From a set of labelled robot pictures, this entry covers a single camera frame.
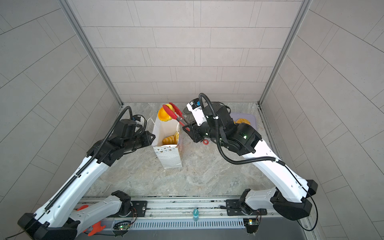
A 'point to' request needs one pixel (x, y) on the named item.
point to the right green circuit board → (253, 222)
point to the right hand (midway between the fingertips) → (185, 127)
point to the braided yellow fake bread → (176, 137)
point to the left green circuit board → (124, 227)
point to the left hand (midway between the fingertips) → (159, 135)
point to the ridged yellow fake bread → (173, 139)
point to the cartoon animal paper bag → (169, 155)
